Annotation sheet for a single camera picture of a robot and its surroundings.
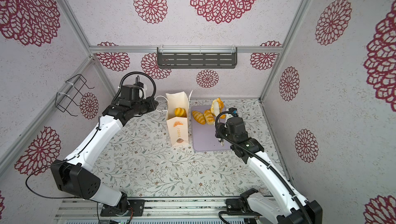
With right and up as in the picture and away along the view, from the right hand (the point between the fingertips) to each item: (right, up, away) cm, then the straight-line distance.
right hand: (217, 122), depth 76 cm
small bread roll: (-2, +2, +29) cm, 29 cm away
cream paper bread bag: (-20, -3, +7) cm, 22 cm away
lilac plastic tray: (-6, -11, +24) cm, 27 cm away
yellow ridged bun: (-21, +5, +18) cm, 28 cm away
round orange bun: (+3, +9, +6) cm, 11 cm away
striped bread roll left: (-9, +2, +29) cm, 30 cm away
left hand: (-30, +9, +4) cm, 32 cm away
